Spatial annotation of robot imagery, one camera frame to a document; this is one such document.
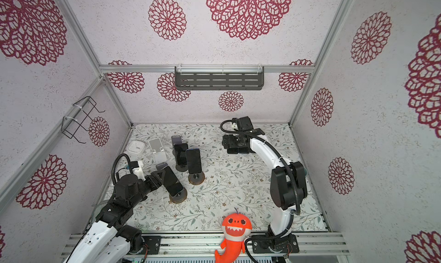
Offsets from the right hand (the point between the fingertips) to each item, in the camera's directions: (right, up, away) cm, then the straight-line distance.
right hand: (230, 139), depth 91 cm
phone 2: (-19, -11, -4) cm, 22 cm away
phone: (-26, -18, -19) cm, 37 cm away
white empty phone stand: (-42, -9, +12) cm, 45 cm away
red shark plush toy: (+1, -37, -21) cm, 42 cm away
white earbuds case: (-56, -5, +13) cm, 58 cm away
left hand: (-32, -16, -13) cm, 38 cm away
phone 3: (-30, -8, +14) cm, 34 cm away
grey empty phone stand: (-35, -13, -6) cm, 38 cm away
